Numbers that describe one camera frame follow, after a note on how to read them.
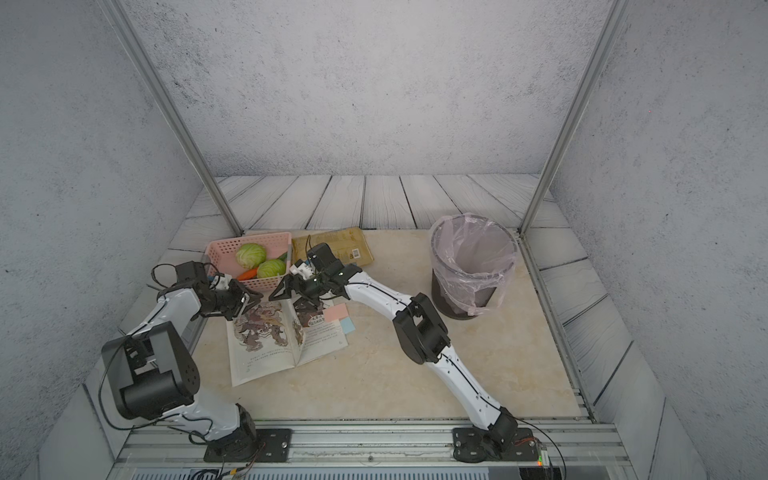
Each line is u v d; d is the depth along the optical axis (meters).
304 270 0.87
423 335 0.62
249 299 0.82
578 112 0.87
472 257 0.96
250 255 1.04
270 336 0.87
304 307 0.84
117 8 0.70
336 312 0.97
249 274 1.05
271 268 0.99
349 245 1.15
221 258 1.11
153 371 0.47
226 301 0.80
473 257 0.96
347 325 0.94
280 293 0.79
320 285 0.79
